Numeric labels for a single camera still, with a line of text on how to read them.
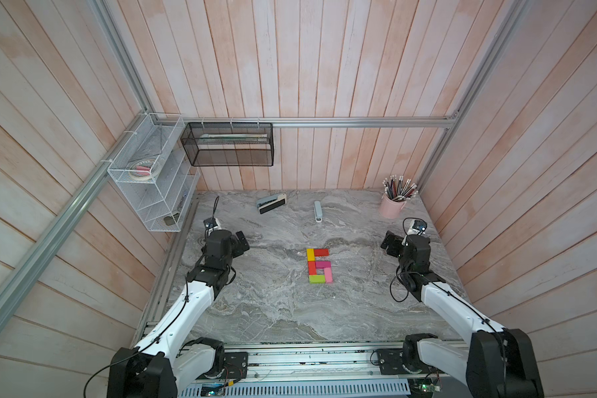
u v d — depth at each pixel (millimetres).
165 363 399
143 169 731
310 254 981
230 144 1044
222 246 609
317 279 909
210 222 711
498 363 406
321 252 988
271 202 1112
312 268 936
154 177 714
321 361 750
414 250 636
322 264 962
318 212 1073
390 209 1064
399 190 1056
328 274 923
